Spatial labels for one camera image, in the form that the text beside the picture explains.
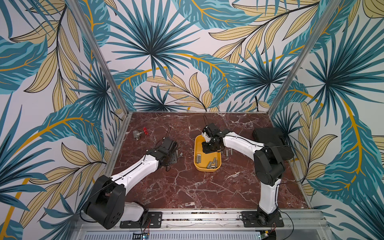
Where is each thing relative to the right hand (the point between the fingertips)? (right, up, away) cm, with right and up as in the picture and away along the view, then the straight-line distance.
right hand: (205, 149), depth 94 cm
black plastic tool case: (+49, +8, +8) cm, 50 cm away
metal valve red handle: (-47, +9, +10) cm, 48 cm away
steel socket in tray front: (+4, -9, -3) cm, 11 cm away
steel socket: (-15, -4, +1) cm, 16 cm away
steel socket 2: (+15, -3, +4) cm, 15 cm away
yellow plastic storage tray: (+1, -6, +1) cm, 6 cm away
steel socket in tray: (-4, -6, +1) cm, 7 cm away
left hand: (-20, -5, -7) cm, 22 cm away
